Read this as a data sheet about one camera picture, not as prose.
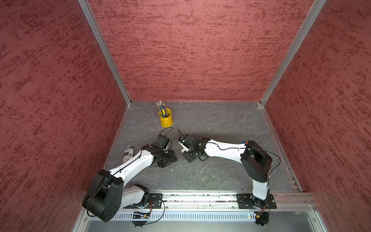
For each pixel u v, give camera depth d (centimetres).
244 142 97
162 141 69
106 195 42
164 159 73
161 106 97
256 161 47
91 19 75
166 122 100
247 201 73
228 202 76
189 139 69
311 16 74
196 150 67
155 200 74
